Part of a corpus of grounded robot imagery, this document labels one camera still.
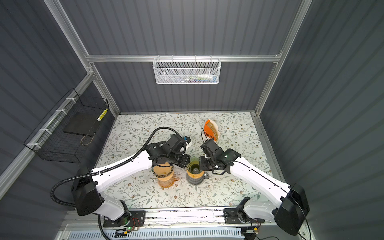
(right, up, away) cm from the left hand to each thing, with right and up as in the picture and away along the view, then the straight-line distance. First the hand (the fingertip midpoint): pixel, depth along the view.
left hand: (191, 162), depth 77 cm
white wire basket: (-4, +60, +35) cm, 69 cm away
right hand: (+6, -2, +1) cm, 6 cm away
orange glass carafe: (-14, -13, +8) cm, 21 cm away
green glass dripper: (+1, -3, +3) cm, 5 cm away
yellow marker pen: (-49, +24, +4) cm, 55 cm away
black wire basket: (-62, +13, -13) cm, 64 cm away
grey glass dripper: (-15, -6, -5) cm, 17 cm away
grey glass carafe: (+3, -12, +5) cm, 13 cm away
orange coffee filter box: (+13, +16, +24) cm, 32 cm away
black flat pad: (-55, +20, -2) cm, 58 cm away
